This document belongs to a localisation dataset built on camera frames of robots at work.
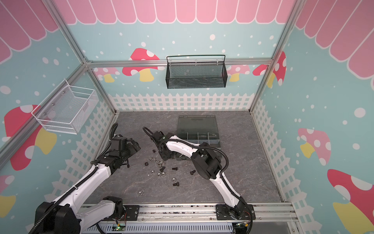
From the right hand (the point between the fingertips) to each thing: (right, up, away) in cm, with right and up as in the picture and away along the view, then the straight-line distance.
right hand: (167, 155), depth 94 cm
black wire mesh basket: (+19, +55, +1) cm, 58 cm away
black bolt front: (+7, -15, -11) cm, 19 cm away
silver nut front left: (-13, -18, -14) cm, 26 cm away
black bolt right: (+16, -9, -6) cm, 19 cm away
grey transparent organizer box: (+21, +16, +16) cm, 31 cm away
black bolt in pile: (-3, -8, -5) cm, 9 cm away
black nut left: (-13, -5, -2) cm, 14 cm away
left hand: (-19, +5, -8) cm, 21 cm away
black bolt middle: (+6, -7, -4) cm, 10 cm away
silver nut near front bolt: (+5, -13, -9) cm, 16 cm away
